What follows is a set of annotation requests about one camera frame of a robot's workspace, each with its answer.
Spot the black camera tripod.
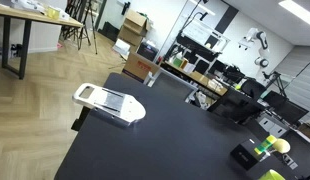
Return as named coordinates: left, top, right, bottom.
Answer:
left=59, top=0, right=99, bottom=55

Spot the black table bracket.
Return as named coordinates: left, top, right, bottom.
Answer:
left=70, top=105, right=93, bottom=132

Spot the white drawer cabinet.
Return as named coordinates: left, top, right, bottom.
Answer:
left=258, top=114, right=289, bottom=138

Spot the white paper stack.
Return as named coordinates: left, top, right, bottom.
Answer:
left=112, top=38, right=132, bottom=56

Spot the black device box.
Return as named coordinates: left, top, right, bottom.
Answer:
left=136, top=41, right=160, bottom=63

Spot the wooden cluttered desk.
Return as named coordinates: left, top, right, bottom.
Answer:
left=162, top=59, right=229, bottom=98

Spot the black office chair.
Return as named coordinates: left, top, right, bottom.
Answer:
left=240, top=77, right=268, bottom=101

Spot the white whiteboard frame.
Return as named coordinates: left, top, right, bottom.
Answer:
left=180, top=19, right=231, bottom=52

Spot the black cardboard box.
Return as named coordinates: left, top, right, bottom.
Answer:
left=229, top=138, right=267, bottom=171

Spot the long ceiling light panel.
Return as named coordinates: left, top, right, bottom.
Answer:
left=278, top=0, right=310, bottom=29

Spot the cardboard box with red print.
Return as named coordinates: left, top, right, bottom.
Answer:
left=121, top=52, right=160, bottom=84

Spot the yellow green glue stick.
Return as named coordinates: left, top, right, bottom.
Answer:
left=254, top=134, right=278, bottom=155

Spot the yellow cup with handle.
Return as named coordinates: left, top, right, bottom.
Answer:
left=272, top=138, right=292, bottom=155

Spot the yellow-green round object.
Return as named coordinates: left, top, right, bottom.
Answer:
left=258, top=169, right=286, bottom=180

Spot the white label tag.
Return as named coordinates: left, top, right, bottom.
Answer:
left=282, top=153, right=299, bottom=170

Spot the wooden table with black legs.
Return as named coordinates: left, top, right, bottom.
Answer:
left=0, top=0, right=85, bottom=80

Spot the plain cardboard box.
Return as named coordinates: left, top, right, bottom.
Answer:
left=123, top=9, right=151, bottom=36
left=117, top=26, right=145, bottom=48

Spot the white mandoline slicer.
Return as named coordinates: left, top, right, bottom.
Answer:
left=71, top=82, right=147, bottom=126

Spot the black computer monitor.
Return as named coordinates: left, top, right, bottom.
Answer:
left=272, top=99, right=310, bottom=126

